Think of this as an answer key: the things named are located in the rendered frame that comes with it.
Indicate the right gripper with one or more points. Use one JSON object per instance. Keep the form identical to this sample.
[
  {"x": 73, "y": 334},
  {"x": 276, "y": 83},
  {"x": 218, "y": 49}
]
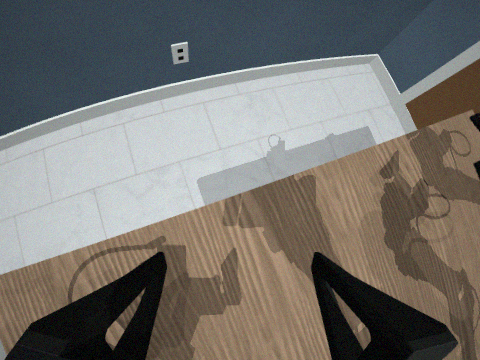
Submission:
[{"x": 476, "y": 121}]

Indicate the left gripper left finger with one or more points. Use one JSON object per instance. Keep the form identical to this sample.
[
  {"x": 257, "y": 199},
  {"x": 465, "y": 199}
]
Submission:
[{"x": 77, "y": 331}]

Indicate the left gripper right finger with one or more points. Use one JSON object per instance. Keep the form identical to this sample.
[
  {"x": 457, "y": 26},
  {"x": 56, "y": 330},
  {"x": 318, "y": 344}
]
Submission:
[{"x": 398, "y": 331}]

